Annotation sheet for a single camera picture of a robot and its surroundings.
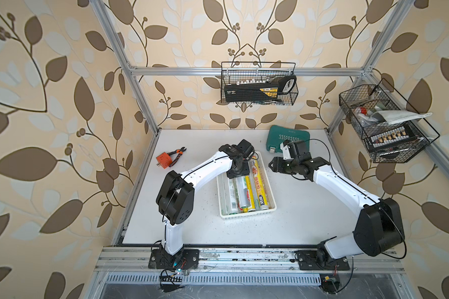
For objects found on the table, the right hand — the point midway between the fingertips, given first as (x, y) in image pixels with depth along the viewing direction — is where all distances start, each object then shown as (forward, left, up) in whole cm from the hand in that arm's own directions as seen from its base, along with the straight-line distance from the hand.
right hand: (274, 165), depth 87 cm
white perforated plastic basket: (0, +4, -6) cm, 7 cm away
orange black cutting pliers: (+20, +50, -12) cm, 55 cm away
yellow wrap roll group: (-18, +12, -7) cm, 22 cm away
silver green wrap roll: (-13, +20, -6) cm, 24 cm away
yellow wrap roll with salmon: (-6, +7, -7) cm, 12 cm away
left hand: (-3, +13, -2) cm, 14 cm away
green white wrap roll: (-9, +24, -10) cm, 28 cm away
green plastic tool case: (+28, -8, -10) cm, 31 cm away
